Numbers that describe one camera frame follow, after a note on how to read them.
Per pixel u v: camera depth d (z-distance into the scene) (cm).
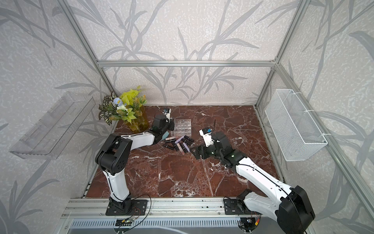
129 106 91
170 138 99
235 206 74
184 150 94
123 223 70
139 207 74
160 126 77
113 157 51
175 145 96
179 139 99
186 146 96
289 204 39
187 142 98
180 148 94
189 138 99
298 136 60
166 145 96
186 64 96
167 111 86
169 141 99
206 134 69
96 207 75
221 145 59
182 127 105
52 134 68
